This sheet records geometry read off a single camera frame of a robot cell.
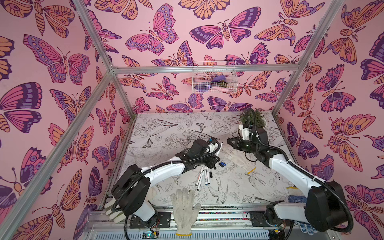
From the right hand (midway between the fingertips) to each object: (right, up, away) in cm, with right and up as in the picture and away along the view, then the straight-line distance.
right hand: (229, 139), depth 83 cm
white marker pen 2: (-18, -25, +2) cm, 31 cm away
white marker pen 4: (-13, -22, +5) cm, 26 cm away
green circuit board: (-41, -46, -11) cm, 62 cm away
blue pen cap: (-1, -16, +10) cm, 19 cm away
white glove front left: (-59, -38, -8) cm, 70 cm away
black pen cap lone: (-9, -22, +6) cm, 24 cm away
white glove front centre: (-24, -37, -6) cm, 45 cm away
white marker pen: (-7, -8, -4) cm, 11 cm away
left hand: (-5, -10, -2) cm, 12 cm away
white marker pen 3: (-17, -28, 0) cm, 33 cm away
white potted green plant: (+22, +10, +10) cm, 27 cm away
